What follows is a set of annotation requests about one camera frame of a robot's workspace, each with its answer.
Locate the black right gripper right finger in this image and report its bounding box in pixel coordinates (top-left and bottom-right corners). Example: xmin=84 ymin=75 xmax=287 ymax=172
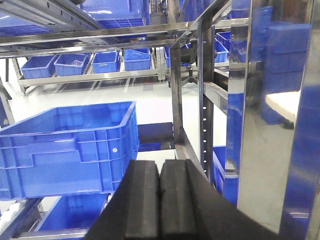
xmin=159 ymin=158 xmax=285 ymax=240

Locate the blue plastic bin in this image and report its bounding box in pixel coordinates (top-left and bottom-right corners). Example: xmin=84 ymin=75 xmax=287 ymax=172
xmin=79 ymin=0 xmax=151 ymax=28
xmin=34 ymin=193 xmax=111 ymax=232

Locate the row of blue bins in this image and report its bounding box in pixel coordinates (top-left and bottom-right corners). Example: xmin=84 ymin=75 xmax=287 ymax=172
xmin=19 ymin=31 xmax=231 ymax=80

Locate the blue ribbed plastic crate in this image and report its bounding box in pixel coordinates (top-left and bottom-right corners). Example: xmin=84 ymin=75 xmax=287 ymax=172
xmin=0 ymin=100 xmax=140 ymax=201

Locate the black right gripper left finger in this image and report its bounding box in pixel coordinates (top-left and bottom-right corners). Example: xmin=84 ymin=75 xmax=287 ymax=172
xmin=84 ymin=159 xmax=161 ymax=240

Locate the steel rack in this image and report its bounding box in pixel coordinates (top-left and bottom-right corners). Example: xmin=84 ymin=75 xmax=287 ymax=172
xmin=0 ymin=0 xmax=320 ymax=240
xmin=12 ymin=47 xmax=173 ymax=96

